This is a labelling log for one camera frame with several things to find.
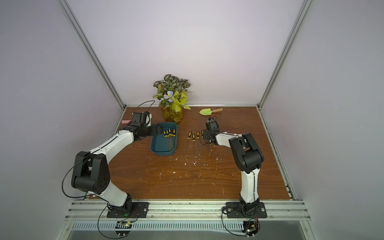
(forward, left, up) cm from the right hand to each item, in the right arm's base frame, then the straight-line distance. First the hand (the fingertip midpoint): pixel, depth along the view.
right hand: (208, 129), depth 102 cm
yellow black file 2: (-6, +7, -2) cm, 9 cm away
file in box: (-3, +31, -1) cm, 31 cm away
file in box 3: (-5, +24, -1) cm, 24 cm away
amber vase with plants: (+9, +23, +23) cm, 34 cm away
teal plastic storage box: (-12, +31, -3) cm, 33 cm away
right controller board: (-54, -20, -5) cm, 58 cm away
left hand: (-6, +32, +10) cm, 34 cm away
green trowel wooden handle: (+20, 0, -3) cm, 20 cm away
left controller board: (-55, +43, -4) cm, 70 cm away
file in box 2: (-6, +26, -1) cm, 27 cm away
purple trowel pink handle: (+7, +62, 0) cm, 62 cm away
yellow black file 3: (-8, +4, +2) cm, 9 cm away
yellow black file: (-7, +10, -3) cm, 12 cm away
